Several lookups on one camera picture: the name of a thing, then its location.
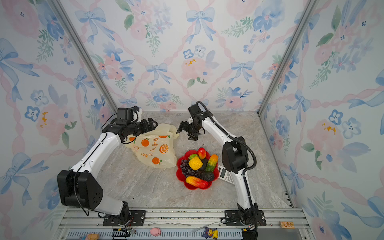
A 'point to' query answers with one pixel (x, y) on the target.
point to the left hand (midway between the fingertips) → (152, 124)
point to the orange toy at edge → (92, 236)
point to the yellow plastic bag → (156, 148)
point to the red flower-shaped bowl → (182, 177)
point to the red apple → (202, 153)
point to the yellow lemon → (195, 163)
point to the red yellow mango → (195, 181)
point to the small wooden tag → (289, 225)
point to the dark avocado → (207, 175)
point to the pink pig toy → (155, 231)
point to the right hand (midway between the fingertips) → (181, 133)
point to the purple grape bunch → (187, 170)
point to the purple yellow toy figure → (211, 233)
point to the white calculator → (225, 175)
